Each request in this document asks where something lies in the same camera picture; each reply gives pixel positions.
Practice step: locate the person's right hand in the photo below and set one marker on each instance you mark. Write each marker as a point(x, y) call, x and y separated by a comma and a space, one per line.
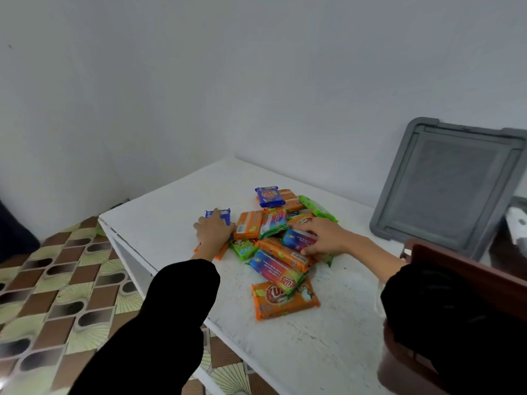
point(329, 238)

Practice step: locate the person's left hand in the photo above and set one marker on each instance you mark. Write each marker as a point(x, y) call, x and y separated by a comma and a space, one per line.
point(212, 234)

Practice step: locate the blue snack packet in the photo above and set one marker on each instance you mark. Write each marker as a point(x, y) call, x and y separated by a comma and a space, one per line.
point(224, 214)

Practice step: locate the rainbow snack packet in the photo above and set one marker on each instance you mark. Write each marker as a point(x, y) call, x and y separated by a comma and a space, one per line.
point(296, 239)

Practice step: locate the pile of colourful soap packets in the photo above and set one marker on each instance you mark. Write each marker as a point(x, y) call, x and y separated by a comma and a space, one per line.
point(280, 271)

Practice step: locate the brown storage box with sticker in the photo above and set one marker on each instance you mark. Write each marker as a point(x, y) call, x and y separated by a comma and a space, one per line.
point(473, 267)

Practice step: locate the brown plastic box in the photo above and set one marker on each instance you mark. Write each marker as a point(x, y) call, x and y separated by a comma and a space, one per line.
point(504, 250)

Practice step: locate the person's right forearm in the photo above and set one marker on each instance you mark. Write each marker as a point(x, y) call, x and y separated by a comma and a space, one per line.
point(432, 308)

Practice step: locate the person's left forearm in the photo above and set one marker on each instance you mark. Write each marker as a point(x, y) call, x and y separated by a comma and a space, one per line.
point(173, 308)

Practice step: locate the dark blue curtain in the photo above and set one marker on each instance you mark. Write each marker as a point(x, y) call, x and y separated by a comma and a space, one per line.
point(14, 238)

